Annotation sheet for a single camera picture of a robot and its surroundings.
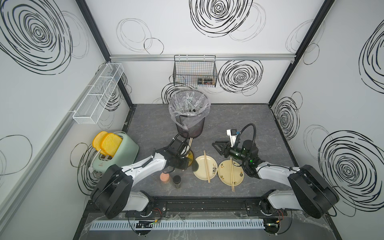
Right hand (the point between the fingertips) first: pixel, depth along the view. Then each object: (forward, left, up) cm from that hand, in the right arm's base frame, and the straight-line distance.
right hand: (214, 144), depth 79 cm
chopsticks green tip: (-7, +4, -15) cm, 16 cm away
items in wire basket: (+34, +5, +16) cm, 38 cm away
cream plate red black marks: (-10, -7, -16) cm, 20 cm away
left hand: (-6, +15, -12) cm, 21 cm away
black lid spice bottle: (-17, +19, -6) cm, 27 cm away
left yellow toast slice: (-3, +60, +7) cm, 60 cm away
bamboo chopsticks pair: (-11, -10, -14) cm, 20 cm away
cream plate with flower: (-11, +7, -14) cm, 19 cm away
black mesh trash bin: (+11, +12, +2) cm, 17 cm away
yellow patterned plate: (-1, +13, -16) cm, 20 cm away
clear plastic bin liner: (+27, +16, +1) cm, 31 cm away
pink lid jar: (-17, +25, -5) cm, 31 cm away
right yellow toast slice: (-3, +54, +5) cm, 54 cm away
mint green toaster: (-7, +46, 0) cm, 46 cm away
